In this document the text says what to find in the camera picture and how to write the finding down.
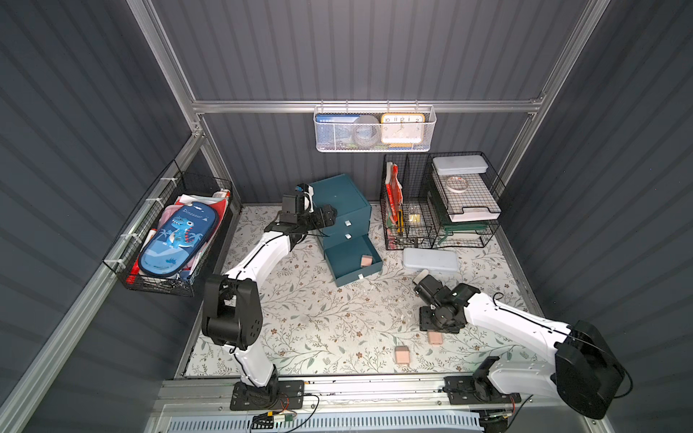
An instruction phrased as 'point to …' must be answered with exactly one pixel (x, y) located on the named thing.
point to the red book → (393, 188)
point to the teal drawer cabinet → (354, 209)
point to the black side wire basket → (174, 188)
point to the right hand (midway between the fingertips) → (433, 323)
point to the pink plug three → (401, 354)
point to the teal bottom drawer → (345, 259)
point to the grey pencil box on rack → (460, 164)
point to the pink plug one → (435, 338)
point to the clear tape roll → (457, 184)
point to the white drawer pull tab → (347, 235)
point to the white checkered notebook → (477, 194)
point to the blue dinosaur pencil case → (178, 239)
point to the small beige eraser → (420, 275)
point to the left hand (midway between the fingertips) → (330, 215)
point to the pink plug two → (366, 261)
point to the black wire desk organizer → (439, 199)
